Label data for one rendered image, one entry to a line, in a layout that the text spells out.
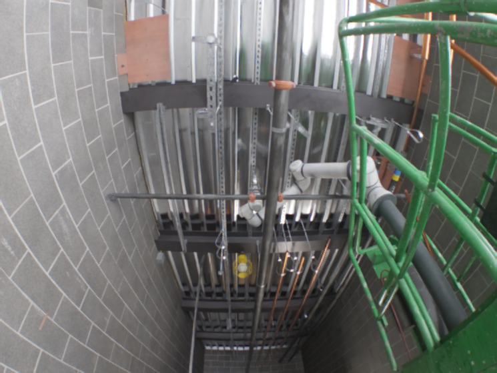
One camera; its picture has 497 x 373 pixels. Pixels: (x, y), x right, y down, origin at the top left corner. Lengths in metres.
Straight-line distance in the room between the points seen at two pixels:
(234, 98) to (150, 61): 0.90
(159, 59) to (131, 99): 0.45
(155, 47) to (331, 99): 1.66
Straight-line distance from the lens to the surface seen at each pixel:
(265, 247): 1.93
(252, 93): 1.94
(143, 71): 2.29
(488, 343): 0.72
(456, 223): 0.66
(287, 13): 1.32
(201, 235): 3.04
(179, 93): 2.00
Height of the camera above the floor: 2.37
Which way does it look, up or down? 57 degrees up
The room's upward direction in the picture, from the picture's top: 4 degrees counter-clockwise
